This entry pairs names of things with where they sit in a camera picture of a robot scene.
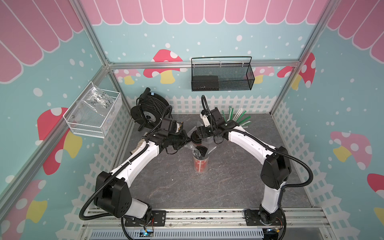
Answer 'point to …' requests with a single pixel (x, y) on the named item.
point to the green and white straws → (238, 117)
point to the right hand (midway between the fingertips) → (206, 136)
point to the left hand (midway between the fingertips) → (192, 143)
